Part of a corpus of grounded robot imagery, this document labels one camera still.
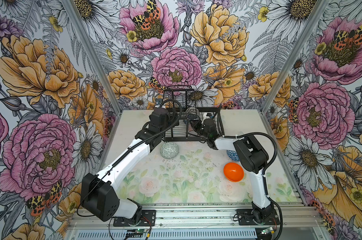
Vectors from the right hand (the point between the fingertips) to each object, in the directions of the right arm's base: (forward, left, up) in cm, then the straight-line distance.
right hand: (188, 123), depth 98 cm
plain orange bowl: (-30, -24, -9) cm, 40 cm away
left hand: (-9, +11, +15) cm, 21 cm away
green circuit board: (-55, +25, -12) cm, 62 cm away
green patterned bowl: (-14, +13, -10) cm, 21 cm away
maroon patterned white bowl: (+18, -5, -7) cm, 20 cm away
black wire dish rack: (-2, -1, +2) cm, 3 cm away
